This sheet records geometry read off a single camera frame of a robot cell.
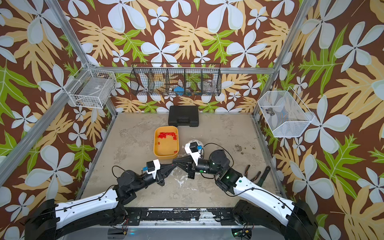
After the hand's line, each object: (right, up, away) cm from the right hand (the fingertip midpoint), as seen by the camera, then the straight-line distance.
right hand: (174, 162), depth 62 cm
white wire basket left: (-51, +38, +24) cm, 68 cm away
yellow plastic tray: (-10, +1, +37) cm, 38 cm away
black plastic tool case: (+1, +24, +53) cm, 58 cm away
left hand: (+1, -1, +2) cm, 2 cm away
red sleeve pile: (-13, +9, +44) cm, 47 cm away
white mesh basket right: (+61, +22, +22) cm, 68 cm away
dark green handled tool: (+51, -15, +26) cm, 59 cm away
